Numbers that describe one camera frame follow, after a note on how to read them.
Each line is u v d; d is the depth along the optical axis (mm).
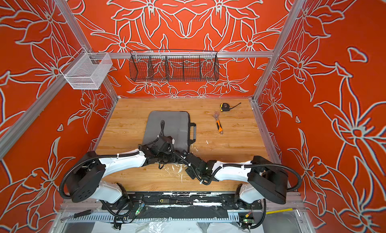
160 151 671
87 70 924
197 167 630
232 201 727
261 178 423
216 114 1094
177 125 1074
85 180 429
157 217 697
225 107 1102
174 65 1000
